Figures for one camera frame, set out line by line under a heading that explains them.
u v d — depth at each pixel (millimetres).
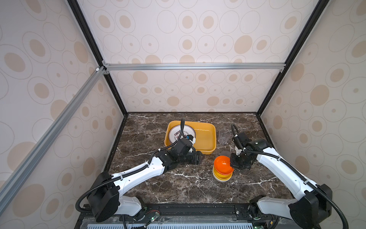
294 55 851
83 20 718
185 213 744
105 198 398
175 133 1029
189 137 714
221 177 788
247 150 559
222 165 789
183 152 606
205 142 1029
